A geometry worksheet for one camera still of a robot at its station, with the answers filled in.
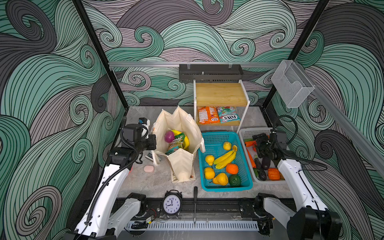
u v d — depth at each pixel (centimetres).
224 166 85
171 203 73
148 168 85
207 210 74
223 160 88
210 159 87
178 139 89
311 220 37
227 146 92
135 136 53
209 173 81
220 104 78
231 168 81
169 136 89
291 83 80
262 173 81
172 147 87
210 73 95
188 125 80
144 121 62
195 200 76
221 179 78
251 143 92
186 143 90
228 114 91
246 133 95
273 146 60
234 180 78
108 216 40
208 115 92
